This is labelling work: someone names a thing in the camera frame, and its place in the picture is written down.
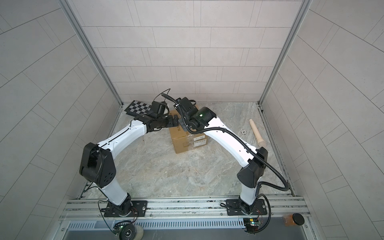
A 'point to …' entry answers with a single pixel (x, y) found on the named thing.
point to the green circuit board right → (252, 224)
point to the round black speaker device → (129, 231)
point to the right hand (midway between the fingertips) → (186, 120)
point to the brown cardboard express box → (183, 140)
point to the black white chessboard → (137, 108)
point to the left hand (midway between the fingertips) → (177, 119)
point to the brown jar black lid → (292, 219)
